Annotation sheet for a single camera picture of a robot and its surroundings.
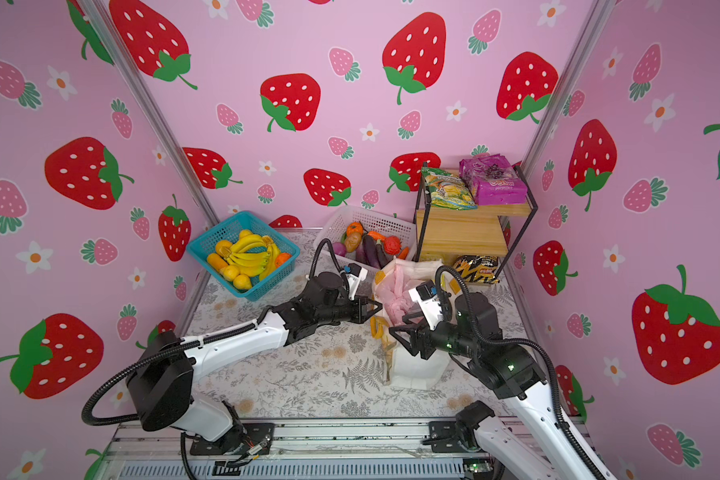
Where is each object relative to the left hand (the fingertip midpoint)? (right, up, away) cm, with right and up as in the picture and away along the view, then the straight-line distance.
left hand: (384, 306), depth 76 cm
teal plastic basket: (-64, +15, +31) cm, 73 cm away
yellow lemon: (-48, +4, +24) cm, 54 cm away
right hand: (+2, -2, -11) cm, 12 cm away
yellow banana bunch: (-47, +14, +33) cm, 59 cm away
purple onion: (-16, +16, +39) cm, 45 cm away
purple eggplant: (-3, +15, +34) cm, 37 cm away
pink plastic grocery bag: (+3, +3, +7) cm, 8 cm away
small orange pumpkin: (-10, +24, +38) cm, 46 cm away
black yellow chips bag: (+34, +9, +24) cm, 42 cm away
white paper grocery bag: (+6, -16, -1) cm, 17 cm away
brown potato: (-11, +19, +34) cm, 40 cm away
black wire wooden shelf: (+21, +21, +22) cm, 38 cm away
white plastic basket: (+7, +21, +38) cm, 44 cm away
